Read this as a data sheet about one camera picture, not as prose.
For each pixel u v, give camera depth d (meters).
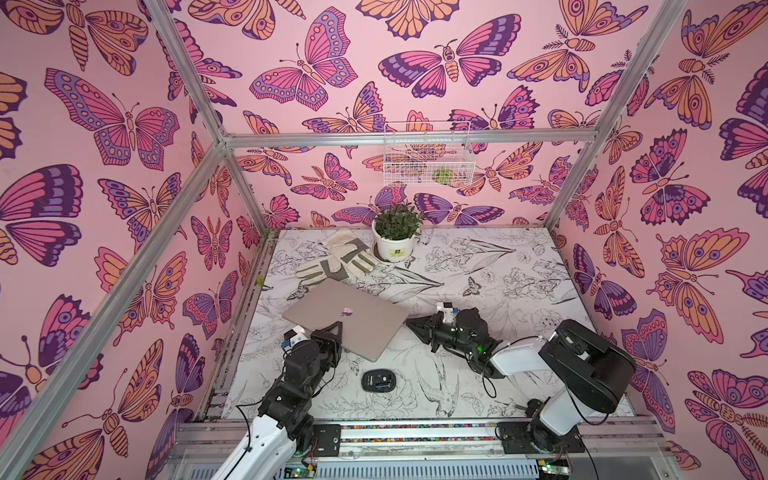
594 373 0.46
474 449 0.73
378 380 0.81
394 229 0.97
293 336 0.74
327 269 1.08
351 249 1.10
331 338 0.70
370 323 0.79
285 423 0.56
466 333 0.68
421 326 0.77
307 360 0.59
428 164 1.06
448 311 0.83
